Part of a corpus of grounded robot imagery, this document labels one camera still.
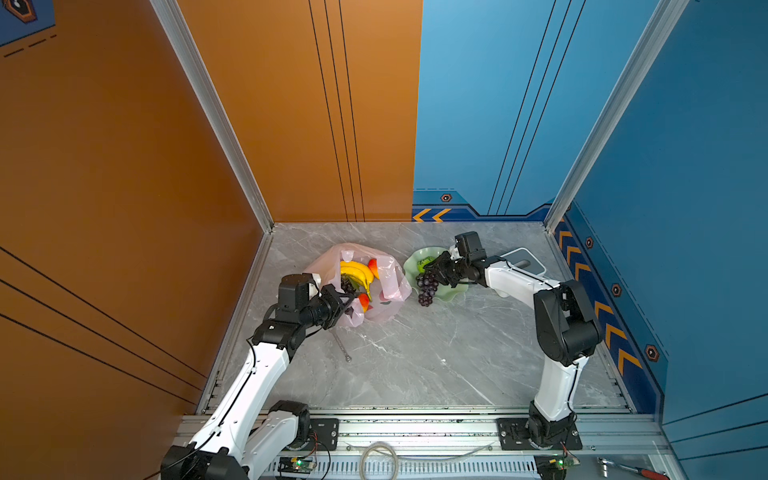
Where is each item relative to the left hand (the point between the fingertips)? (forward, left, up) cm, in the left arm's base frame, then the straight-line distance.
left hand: (356, 292), depth 78 cm
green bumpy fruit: (+20, -20, -12) cm, 30 cm away
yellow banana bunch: (+16, +2, -14) cm, 22 cm away
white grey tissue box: (+23, -54, -14) cm, 60 cm away
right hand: (+15, -19, -9) cm, 26 cm away
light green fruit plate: (+18, -16, -15) cm, 28 cm away
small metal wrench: (-10, +3, -20) cm, 23 cm away
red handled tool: (-36, -71, -19) cm, 82 cm away
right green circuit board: (-35, -48, -20) cm, 63 cm away
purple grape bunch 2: (+11, +5, -12) cm, 17 cm away
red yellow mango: (+7, -1, -16) cm, 17 cm away
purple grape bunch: (+9, -20, -9) cm, 23 cm away
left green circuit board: (-35, +13, -21) cm, 43 cm away
